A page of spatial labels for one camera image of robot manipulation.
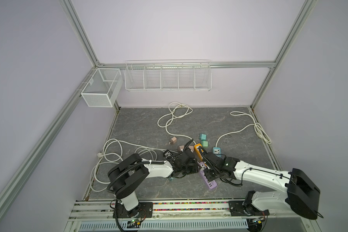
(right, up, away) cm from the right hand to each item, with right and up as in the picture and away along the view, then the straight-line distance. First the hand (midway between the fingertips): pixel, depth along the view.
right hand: (207, 173), depth 83 cm
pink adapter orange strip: (-20, +18, +14) cm, 30 cm away
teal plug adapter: (-21, -3, 0) cm, 21 cm away
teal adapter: (0, +19, +18) cm, 26 cm away
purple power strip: (+2, -4, -4) cm, 6 cm away
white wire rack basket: (-7, +64, +21) cm, 68 cm away
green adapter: (+1, +15, +15) cm, 21 cm away
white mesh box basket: (-70, +54, +18) cm, 91 cm away
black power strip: (-24, +10, +9) cm, 28 cm away
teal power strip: (+8, +11, +10) cm, 17 cm away
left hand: (-4, +1, +1) cm, 5 cm away
